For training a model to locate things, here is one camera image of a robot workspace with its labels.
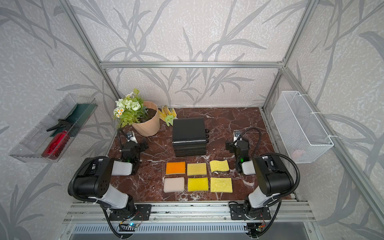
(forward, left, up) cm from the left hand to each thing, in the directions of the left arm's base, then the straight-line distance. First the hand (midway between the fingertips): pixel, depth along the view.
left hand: (136, 138), depth 93 cm
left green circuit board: (-44, -7, -8) cm, 45 cm away
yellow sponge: (-17, -39, -7) cm, 43 cm away
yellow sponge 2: (-26, -52, -7) cm, 59 cm away
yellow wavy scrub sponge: (-15, -52, -6) cm, 54 cm away
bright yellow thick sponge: (-25, -40, -7) cm, 48 cm away
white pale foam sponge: (-26, -26, -6) cm, 37 cm away
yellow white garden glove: (+29, -13, -7) cm, 33 cm away
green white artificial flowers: (+5, -2, +21) cm, 21 cm away
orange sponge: (-16, -26, -7) cm, 31 cm away
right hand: (+1, -64, 0) cm, 64 cm away
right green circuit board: (-46, -68, -10) cm, 82 cm away
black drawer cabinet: (-6, -34, +11) cm, 36 cm away
